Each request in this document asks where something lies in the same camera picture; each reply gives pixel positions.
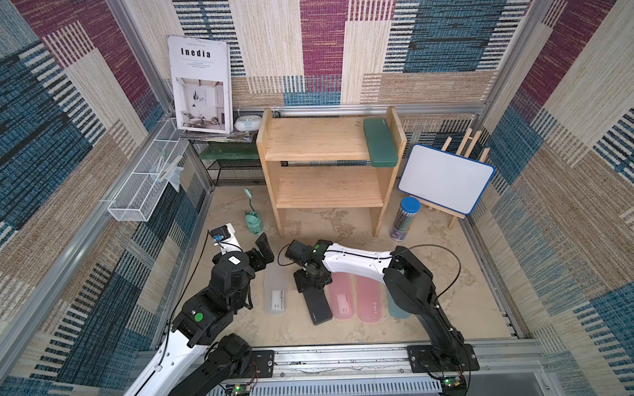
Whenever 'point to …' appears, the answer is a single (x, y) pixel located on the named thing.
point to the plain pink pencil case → (369, 301)
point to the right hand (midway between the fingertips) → (306, 284)
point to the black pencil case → (318, 305)
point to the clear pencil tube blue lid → (409, 206)
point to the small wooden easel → (472, 143)
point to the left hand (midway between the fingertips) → (252, 239)
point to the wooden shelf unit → (324, 162)
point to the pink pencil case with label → (342, 294)
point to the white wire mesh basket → (138, 195)
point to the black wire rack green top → (230, 163)
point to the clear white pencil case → (275, 288)
